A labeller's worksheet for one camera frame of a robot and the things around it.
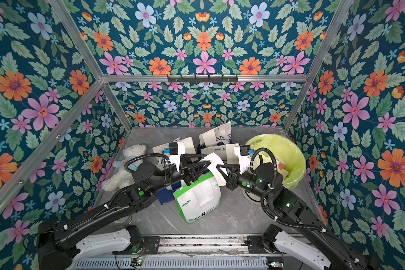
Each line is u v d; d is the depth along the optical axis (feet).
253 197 1.83
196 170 1.71
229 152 2.59
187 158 1.70
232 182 1.67
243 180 1.71
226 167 1.86
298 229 1.40
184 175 1.65
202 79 3.01
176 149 1.59
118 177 2.91
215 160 1.86
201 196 2.29
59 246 1.29
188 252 2.37
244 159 1.72
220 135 3.00
